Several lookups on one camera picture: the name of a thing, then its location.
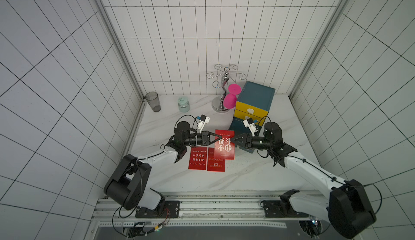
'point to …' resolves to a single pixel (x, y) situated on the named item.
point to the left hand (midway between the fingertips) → (219, 140)
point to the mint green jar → (183, 105)
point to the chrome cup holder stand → (218, 104)
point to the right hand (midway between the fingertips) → (232, 138)
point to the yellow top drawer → (251, 110)
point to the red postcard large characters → (225, 148)
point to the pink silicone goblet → (230, 99)
